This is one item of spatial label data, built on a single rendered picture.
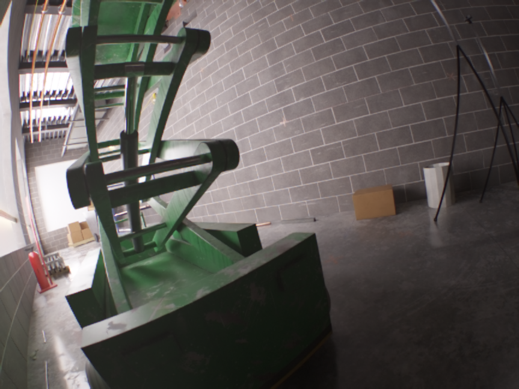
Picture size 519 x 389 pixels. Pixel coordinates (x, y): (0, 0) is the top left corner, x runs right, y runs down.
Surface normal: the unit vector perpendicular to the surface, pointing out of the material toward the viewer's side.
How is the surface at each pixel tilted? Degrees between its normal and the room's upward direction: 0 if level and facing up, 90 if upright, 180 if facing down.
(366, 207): 90
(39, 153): 90
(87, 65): 162
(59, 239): 90
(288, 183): 90
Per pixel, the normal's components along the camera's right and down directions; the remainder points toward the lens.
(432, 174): -0.89, 0.26
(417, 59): -0.54, 0.20
